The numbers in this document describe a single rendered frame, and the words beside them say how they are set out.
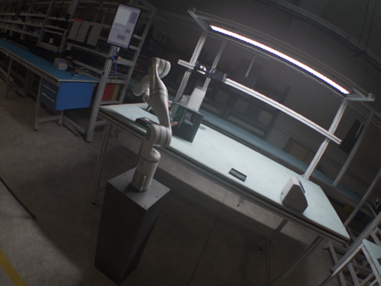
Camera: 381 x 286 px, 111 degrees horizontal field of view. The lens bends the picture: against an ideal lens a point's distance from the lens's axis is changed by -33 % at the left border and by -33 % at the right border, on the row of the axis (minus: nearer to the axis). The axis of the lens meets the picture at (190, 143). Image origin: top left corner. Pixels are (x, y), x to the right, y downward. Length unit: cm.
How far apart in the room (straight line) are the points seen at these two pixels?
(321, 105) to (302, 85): 74
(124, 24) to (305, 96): 459
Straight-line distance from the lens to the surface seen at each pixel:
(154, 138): 82
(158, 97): 92
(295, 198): 122
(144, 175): 91
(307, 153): 469
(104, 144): 162
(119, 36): 239
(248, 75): 309
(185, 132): 141
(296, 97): 546
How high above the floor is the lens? 144
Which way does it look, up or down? 19 degrees down
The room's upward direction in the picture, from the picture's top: 24 degrees clockwise
